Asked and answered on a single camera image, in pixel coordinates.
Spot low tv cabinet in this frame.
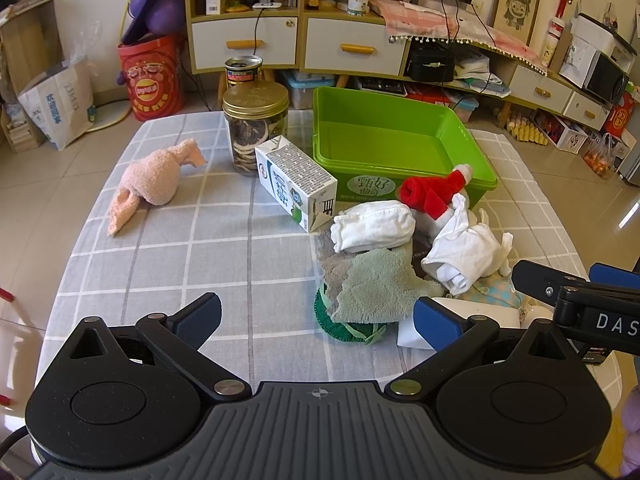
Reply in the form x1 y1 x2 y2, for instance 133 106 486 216
404 34 626 134

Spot white paper bag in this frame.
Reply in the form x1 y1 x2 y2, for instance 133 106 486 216
18 56 96 151

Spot pink table runner cloth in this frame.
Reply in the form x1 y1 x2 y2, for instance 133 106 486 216
370 0 547 75

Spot clear storage box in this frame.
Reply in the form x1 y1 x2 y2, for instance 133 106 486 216
281 70 335 110

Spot purple plush toy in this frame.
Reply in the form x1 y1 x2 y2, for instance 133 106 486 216
120 0 186 46

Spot girl drawing frame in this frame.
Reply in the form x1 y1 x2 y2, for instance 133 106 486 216
489 0 540 46

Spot white mug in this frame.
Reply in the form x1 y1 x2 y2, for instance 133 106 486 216
347 0 369 15

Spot red santa plush toy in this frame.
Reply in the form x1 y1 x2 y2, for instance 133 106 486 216
399 164 473 220

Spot bag of oranges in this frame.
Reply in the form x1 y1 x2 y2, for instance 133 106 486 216
582 132 614 178

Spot bunny doll blue dress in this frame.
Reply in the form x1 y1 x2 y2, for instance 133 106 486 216
457 273 553 328

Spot wooden shelf cabinet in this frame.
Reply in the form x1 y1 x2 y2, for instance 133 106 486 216
186 0 408 87

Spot egg tray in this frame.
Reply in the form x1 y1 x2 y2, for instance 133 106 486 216
506 113 549 145

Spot black bag on shelf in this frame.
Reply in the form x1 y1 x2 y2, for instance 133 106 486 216
404 40 454 84

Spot grey green towel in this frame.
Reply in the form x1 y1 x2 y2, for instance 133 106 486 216
314 231 445 324

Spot glass jar gold lid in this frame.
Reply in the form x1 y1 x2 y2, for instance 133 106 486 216
222 80 290 174

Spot black microwave oven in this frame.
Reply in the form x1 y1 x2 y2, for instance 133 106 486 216
559 36 628 104

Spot green plastic bin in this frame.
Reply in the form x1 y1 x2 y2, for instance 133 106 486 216
312 87 498 206

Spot white cloth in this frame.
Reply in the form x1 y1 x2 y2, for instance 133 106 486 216
330 200 416 254
421 193 513 296

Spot white milk carton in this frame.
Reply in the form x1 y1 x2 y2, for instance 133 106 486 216
255 136 337 233

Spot tin can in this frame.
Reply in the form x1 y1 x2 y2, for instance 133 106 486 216
224 54 262 87

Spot pink plush towel toy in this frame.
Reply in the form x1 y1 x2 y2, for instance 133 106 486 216
106 139 206 236

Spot red snack bucket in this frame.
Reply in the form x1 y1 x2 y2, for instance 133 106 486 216
117 34 184 122

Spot green felt coaster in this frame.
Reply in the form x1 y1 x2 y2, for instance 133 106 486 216
314 284 387 344

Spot red shoe box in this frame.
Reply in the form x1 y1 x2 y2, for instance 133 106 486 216
404 82 450 106

